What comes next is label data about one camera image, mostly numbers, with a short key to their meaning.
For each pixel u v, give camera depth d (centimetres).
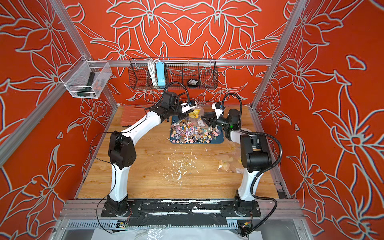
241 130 67
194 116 90
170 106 73
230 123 76
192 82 95
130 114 107
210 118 81
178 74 98
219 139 99
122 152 53
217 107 79
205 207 74
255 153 52
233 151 90
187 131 100
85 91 79
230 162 87
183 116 80
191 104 75
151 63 88
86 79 89
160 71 90
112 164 57
